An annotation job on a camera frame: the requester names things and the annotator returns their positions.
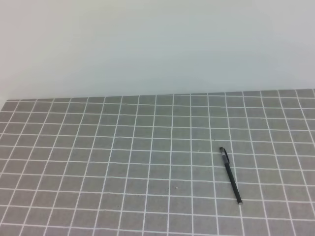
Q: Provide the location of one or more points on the black pen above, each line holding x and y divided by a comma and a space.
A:
232, 181

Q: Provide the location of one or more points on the clear black pen cap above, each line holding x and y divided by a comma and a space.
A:
224, 155

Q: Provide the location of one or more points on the grey grid tablecloth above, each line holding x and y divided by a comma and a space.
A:
151, 165

